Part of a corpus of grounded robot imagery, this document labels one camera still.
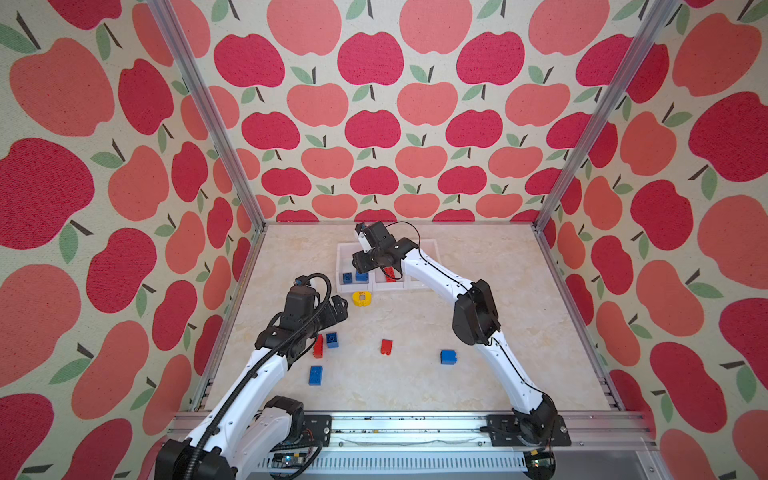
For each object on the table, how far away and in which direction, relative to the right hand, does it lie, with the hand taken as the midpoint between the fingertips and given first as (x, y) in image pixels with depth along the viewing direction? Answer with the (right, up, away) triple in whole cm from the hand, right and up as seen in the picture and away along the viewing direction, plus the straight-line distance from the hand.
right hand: (364, 257), depth 98 cm
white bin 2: (+4, -9, +1) cm, 10 cm away
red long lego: (-13, -26, -11) cm, 31 cm away
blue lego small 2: (-9, -24, -12) cm, 28 cm away
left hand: (-6, -14, -16) cm, 22 cm away
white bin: (-8, -3, +8) cm, 11 cm away
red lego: (+8, -3, -25) cm, 26 cm away
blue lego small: (-6, -8, +6) cm, 11 cm away
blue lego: (-1, -7, +3) cm, 7 cm away
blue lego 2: (+25, -29, -12) cm, 40 cm away
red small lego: (+7, -27, -10) cm, 29 cm away
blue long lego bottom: (-13, -33, -16) cm, 39 cm away
